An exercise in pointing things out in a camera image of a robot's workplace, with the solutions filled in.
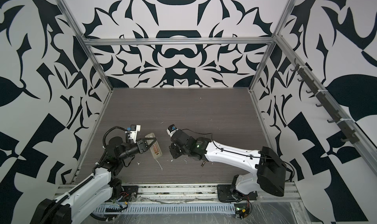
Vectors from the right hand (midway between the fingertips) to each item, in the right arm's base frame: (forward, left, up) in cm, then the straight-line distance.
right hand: (170, 147), depth 76 cm
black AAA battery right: (-5, -16, -13) cm, 22 cm away
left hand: (+4, +7, +3) cm, 9 cm away
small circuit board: (-26, -34, -15) cm, 45 cm away
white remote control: (0, +8, -2) cm, 8 cm away
